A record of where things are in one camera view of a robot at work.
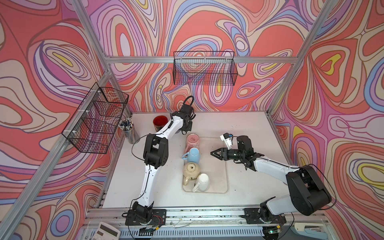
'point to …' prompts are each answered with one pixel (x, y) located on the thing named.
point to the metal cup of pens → (127, 125)
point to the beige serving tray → (215, 168)
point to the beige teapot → (191, 171)
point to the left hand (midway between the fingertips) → (187, 126)
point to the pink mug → (192, 140)
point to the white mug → (203, 185)
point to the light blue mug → (193, 155)
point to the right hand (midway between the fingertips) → (214, 156)
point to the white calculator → (106, 231)
